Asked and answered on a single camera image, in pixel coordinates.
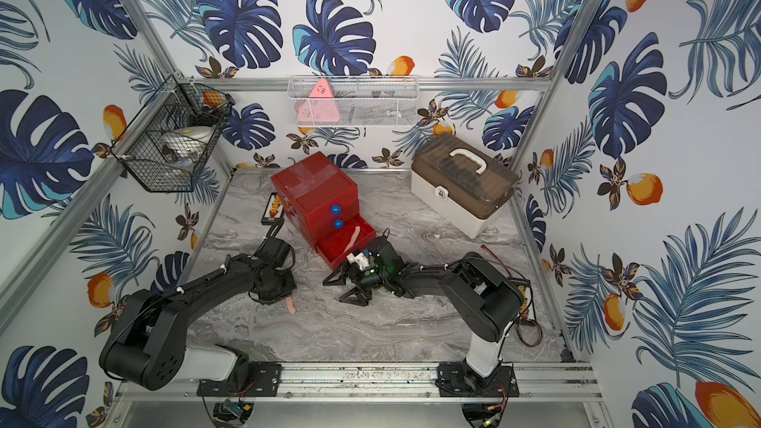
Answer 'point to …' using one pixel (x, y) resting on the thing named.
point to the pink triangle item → (320, 108)
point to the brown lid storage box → (460, 183)
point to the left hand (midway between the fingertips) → (291, 288)
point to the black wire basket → (142, 149)
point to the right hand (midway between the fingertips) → (331, 291)
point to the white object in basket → (188, 142)
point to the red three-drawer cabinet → (324, 195)
